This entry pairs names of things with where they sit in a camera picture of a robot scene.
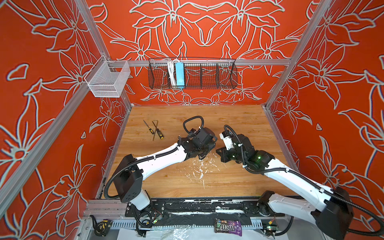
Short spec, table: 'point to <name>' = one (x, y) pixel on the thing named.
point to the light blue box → (180, 75)
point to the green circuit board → (270, 229)
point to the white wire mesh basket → (107, 78)
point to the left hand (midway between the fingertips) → (217, 143)
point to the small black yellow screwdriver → (150, 129)
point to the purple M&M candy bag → (232, 227)
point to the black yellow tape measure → (101, 228)
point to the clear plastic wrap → (175, 232)
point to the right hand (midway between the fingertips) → (214, 150)
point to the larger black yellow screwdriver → (160, 135)
